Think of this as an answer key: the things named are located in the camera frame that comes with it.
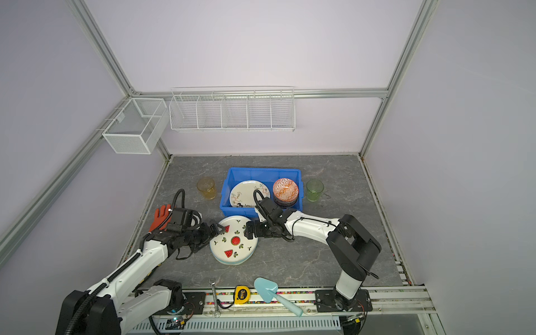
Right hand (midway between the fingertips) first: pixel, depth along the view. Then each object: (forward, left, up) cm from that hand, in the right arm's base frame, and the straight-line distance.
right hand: (253, 234), depth 86 cm
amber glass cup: (+26, +25, +1) cm, 36 cm away
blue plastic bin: (+33, -5, -2) cm, 34 cm away
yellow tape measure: (-21, +2, -2) cm, 22 cm away
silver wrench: (-16, +15, -4) cm, 23 cm away
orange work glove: (+9, +46, -5) cm, 48 cm away
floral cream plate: (+22, +8, -3) cm, 24 cm away
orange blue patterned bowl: (+21, -14, +3) cm, 25 cm away
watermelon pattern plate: (-4, +9, -2) cm, 10 cm away
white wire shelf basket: (+52, +11, +26) cm, 60 cm away
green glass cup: (+25, -28, -2) cm, 38 cm away
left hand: (-2, +14, +2) cm, 14 cm away
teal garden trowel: (-19, -7, -5) cm, 21 cm away
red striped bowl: (+13, -14, +2) cm, 19 cm away
